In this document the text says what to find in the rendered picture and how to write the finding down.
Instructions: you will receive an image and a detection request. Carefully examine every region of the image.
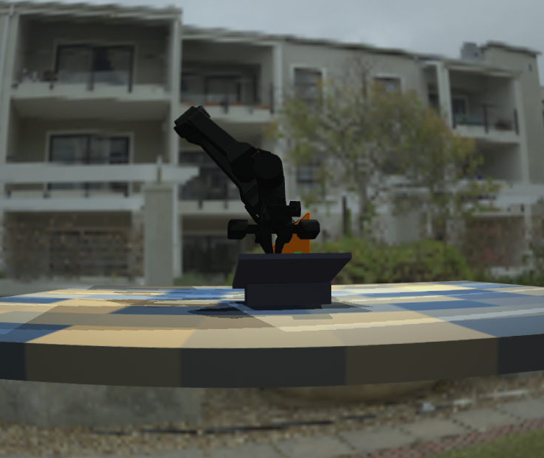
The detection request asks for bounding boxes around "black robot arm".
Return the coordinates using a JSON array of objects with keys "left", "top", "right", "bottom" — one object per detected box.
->
[{"left": 174, "top": 106, "right": 301, "bottom": 225}]

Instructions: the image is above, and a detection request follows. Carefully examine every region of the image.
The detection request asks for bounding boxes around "grey switch panel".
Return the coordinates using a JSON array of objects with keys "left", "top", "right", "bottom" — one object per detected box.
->
[{"left": 232, "top": 252, "right": 352, "bottom": 306}]

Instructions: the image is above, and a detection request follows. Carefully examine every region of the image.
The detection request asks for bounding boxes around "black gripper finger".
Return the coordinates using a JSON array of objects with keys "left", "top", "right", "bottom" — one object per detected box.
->
[
  {"left": 255, "top": 233, "right": 273, "bottom": 254},
  {"left": 275, "top": 233, "right": 293, "bottom": 253}
]

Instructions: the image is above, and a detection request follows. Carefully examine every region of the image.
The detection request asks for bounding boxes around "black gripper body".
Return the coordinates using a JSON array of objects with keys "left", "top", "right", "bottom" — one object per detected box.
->
[{"left": 227, "top": 193, "right": 320, "bottom": 239}]

